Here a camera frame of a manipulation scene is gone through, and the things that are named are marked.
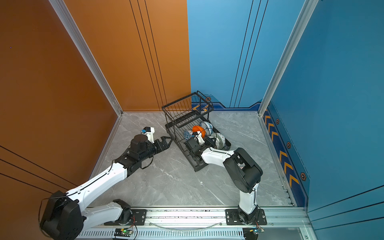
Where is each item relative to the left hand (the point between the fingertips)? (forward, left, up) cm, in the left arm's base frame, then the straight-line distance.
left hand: (169, 139), depth 81 cm
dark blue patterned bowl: (+14, -8, -16) cm, 23 cm away
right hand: (+6, -26, -8) cm, 28 cm away
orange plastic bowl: (+18, -15, -13) cm, 27 cm away
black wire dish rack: (+20, -5, -1) cm, 20 cm away
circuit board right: (-40, -42, -21) cm, 61 cm away
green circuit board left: (-40, +19, -21) cm, 49 cm away
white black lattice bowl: (+5, -29, -10) cm, 31 cm away
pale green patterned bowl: (+7, -32, -10) cm, 34 cm away
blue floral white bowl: (+16, -22, -8) cm, 29 cm away
